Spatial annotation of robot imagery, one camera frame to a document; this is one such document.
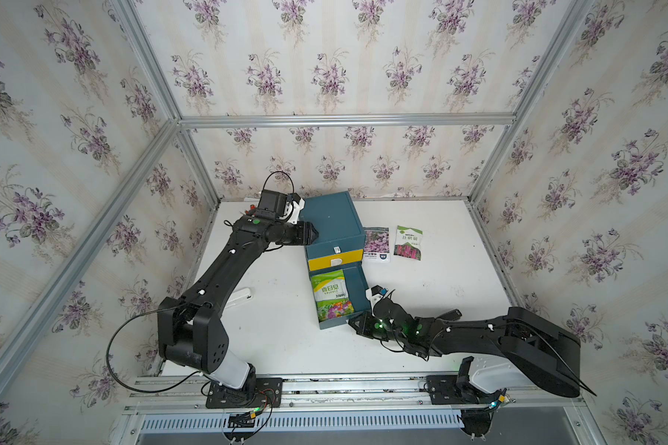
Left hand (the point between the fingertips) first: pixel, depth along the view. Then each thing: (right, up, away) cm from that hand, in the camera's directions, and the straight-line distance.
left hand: (312, 237), depth 82 cm
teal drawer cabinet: (+8, +3, 0) cm, 9 cm away
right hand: (+11, -26, -1) cm, 29 cm away
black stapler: (+43, -25, +2) cm, 49 cm away
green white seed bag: (+35, -3, +22) cm, 42 cm away
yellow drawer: (+7, -7, +4) cm, 11 cm away
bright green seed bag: (+6, -20, +8) cm, 22 cm away
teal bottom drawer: (+14, -19, +10) cm, 26 cm away
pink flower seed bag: (+23, -4, +22) cm, 32 cm away
